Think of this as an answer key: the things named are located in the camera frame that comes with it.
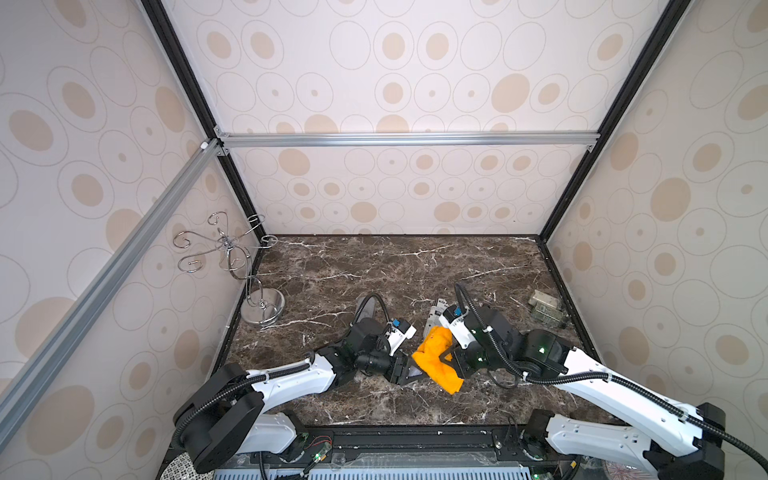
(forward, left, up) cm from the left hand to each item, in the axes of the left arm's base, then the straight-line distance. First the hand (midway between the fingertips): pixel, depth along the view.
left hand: (426, 374), depth 73 cm
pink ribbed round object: (-18, -44, -11) cm, 49 cm away
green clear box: (+24, -41, -8) cm, 48 cm away
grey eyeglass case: (+23, +16, -8) cm, 29 cm away
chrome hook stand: (+25, +51, -11) cm, 58 cm away
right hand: (+3, -6, +4) cm, 8 cm away
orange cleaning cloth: (+1, 0, +5) cm, 6 cm away
